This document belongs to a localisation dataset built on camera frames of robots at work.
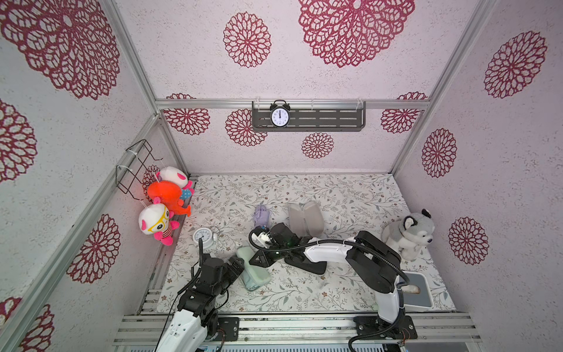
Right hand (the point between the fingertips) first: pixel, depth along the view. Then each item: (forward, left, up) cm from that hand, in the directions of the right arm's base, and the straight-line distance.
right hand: (248, 261), depth 82 cm
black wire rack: (+26, +39, +29) cm, 55 cm away
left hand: (-1, +4, -4) cm, 6 cm away
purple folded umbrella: (+23, -3, -3) cm, 23 cm away
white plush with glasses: (+10, +33, +13) cm, 37 cm away
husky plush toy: (+8, -59, +7) cm, 60 cm away
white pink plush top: (+33, +34, +13) cm, 49 cm away
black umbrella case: (-5, -19, +14) cm, 24 cm away
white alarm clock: (+11, +19, -2) cm, 22 cm away
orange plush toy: (+22, +34, +13) cm, 43 cm away
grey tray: (-8, -61, -5) cm, 62 cm away
